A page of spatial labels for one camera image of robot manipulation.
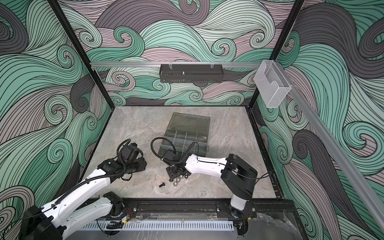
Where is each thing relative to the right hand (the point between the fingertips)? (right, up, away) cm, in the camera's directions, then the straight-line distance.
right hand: (172, 173), depth 83 cm
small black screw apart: (-6, -6, -2) cm, 9 cm away
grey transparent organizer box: (+6, +22, +24) cm, 33 cm away
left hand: (-15, +6, -1) cm, 17 cm away
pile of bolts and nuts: (+2, -5, -1) cm, 6 cm away
